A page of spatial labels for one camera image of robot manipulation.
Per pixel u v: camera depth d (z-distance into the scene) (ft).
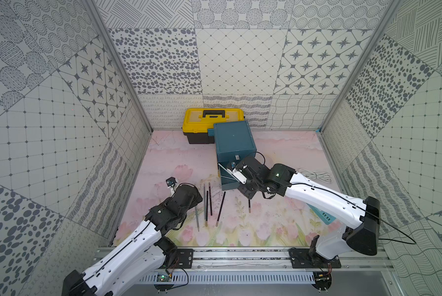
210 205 2.91
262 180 1.76
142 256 1.89
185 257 2.40
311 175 3.21
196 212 2.89
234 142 2.83
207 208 2.89
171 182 2.30
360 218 1.34
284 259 2.49
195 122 3.32
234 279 2.30
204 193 3.05
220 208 2.89
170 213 1.86
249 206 2.90
